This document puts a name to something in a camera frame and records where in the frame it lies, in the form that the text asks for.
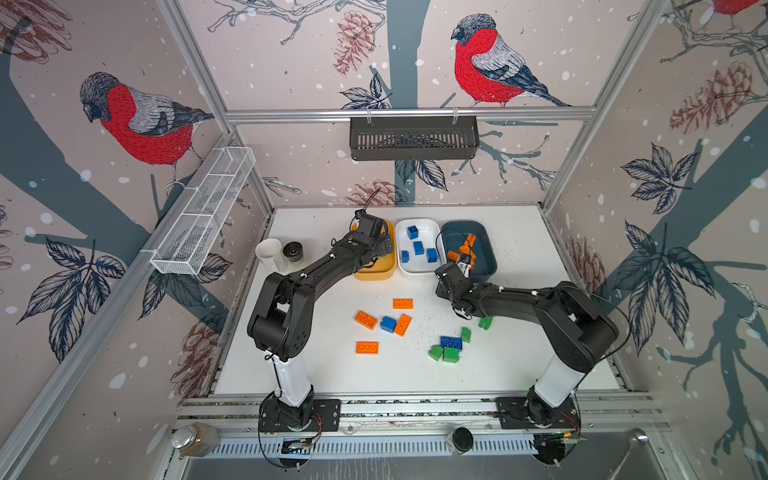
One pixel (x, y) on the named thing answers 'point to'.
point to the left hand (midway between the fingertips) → (376, 241)
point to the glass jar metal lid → (196, 440)
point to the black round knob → (462, 439)
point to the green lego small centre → (466, 334)
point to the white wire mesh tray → (203, 211)
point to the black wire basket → (414, 138)
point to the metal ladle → (635, 435)
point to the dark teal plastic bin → (454, 235)
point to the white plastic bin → (431, 236)
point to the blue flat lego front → (451, 342)
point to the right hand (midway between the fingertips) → (445, 286)
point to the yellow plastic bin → (381, 268)
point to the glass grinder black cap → (293, 250)
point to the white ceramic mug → (270, 253)
